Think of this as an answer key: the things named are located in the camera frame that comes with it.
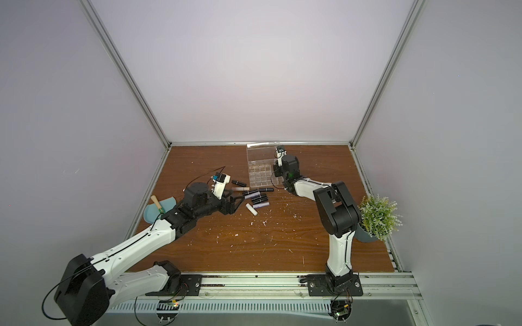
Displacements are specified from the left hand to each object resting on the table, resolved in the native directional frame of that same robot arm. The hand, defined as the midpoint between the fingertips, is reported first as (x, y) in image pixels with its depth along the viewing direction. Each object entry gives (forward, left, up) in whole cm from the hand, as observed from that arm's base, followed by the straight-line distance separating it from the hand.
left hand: (240, 195), depth 77 cm
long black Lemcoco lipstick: (+12, -2, -16) cm, 20 cm away
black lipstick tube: (+16, +4, -16) cm, 23 cm away
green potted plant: (-8, -52, -1) cm, 52 cm away
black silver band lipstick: (+7, -8, -17) cm, 20 cm away
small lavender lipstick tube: (+5, -7, -17) cm, 19 cm away
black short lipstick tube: (+13, -9, -16) cm, 22 cm away
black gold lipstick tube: (+10, -8, -17) cm, 22 cm away
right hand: (+26, -17, -5) cm, 31 cm away
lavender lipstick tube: (+10, -3, -17) cm, 20 cm away
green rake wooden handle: (+2, +39, -17) cm, 43 cm away
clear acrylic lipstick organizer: (+29, -6, -13) cm, 32 cm away
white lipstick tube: (+2, -3, -17) cm, 18 cm away
